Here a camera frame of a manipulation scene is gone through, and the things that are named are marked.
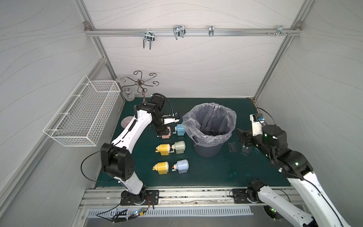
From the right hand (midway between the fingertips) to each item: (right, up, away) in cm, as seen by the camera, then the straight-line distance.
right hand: (248, 127), depth 67 cm
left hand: (-43, -1, +16) cm, 46 cm away
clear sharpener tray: (+2, -16, +26) cm, 31 cm away
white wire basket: (-82, +3, +1) cm, 82 cm away
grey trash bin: (-16, -18, +23) cm, 33 cm away
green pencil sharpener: (-34, -14, +17) cm, 40 cm away
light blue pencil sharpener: (-32, -22, +10) cm, 40 cm away
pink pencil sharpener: (-42, -9, +29) cm, 52 cm away
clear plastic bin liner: (-16, 0, +19) cm, 25 cm away
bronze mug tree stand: (-60, +23, +27) cm, 69 cm away
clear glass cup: (-71, +20, +30) cm, 79 cm away
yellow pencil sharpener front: (-43, -23, +11) cm, 50 cm away
